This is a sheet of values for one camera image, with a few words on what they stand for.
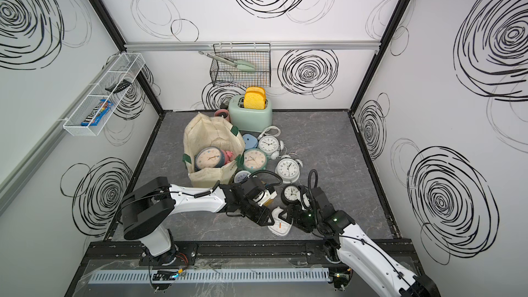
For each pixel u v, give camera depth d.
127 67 0.92
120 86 0.79
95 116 0.67
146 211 0.45
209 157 0.87
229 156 0.98
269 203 0.77
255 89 0.99
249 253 0.75
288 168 0.92
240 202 0.67
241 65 0.93
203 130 0.94
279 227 0.77
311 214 0.69
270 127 1.05
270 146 1.00
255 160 0.94
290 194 0.85
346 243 0.55
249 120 1.02
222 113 1.06
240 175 0.91
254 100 0.99
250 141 1.02
